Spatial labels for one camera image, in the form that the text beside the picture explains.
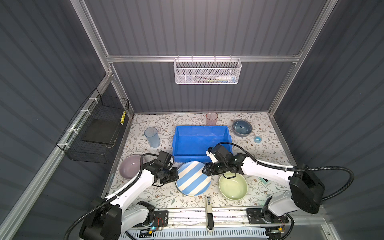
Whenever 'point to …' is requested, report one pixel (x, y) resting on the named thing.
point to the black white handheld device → (209, 217)
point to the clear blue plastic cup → (152, 134)
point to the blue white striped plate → (192, 181)
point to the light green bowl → (234, 189)
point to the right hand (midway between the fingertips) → (206, 172)
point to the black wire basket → (101, 107)
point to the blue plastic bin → (190, 143)
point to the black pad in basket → (101, 131)
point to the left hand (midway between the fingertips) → (178, 177)
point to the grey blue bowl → (241, 128)
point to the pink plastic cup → (211, 118)
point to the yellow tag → (123, 117)
